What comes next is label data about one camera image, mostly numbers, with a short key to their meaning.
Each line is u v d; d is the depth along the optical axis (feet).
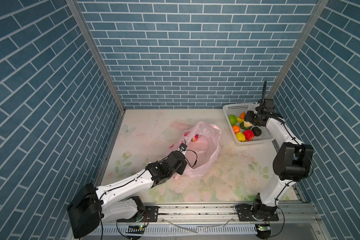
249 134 3.25
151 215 2.43
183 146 2.29
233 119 3.47
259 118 2.29
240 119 3.55
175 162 1.97
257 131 3.31
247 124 2.93
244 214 2.41
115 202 1.47
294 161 1.61
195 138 3.27
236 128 3.36
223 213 2.49
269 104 2.36
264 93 2.53
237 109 4.06
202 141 3.33
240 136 3.16
